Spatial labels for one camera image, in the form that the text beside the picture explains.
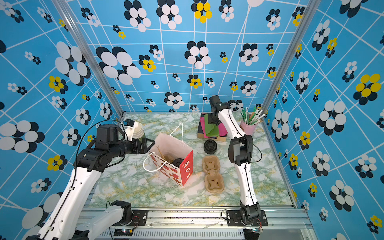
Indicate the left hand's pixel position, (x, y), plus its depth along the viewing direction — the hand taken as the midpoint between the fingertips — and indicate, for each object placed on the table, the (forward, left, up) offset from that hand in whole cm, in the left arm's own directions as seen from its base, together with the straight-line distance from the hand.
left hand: (148, 141), depth 69 cm
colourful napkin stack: (+25, -26, -24) cm, 43 cm away
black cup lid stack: (+13, -32, -25) cm, 42 cm away
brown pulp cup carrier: (-9, -33, -27) cm, 43 cm away
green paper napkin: (+21, -32, -17) cm, 42 cm away
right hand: (+29, -36, -17) cm, 49 cm away
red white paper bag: (+3, -10, -8) cm, 14 cm away
